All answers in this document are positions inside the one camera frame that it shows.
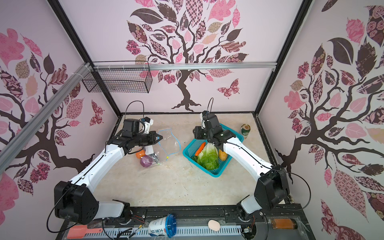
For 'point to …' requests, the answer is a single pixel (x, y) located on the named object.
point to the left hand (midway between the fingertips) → (162, 139)
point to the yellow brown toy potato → (223, 155)
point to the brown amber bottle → (284, 223)
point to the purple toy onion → (146, 161)
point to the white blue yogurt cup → (165, 226)
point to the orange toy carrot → (200, 149)
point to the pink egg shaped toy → (214, 225)
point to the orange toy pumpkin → (140, 154)
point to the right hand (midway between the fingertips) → (198, 128)
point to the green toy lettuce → (208, 158)
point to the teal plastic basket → (193, 148)
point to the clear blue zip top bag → (168, 145)
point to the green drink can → (245, 129)
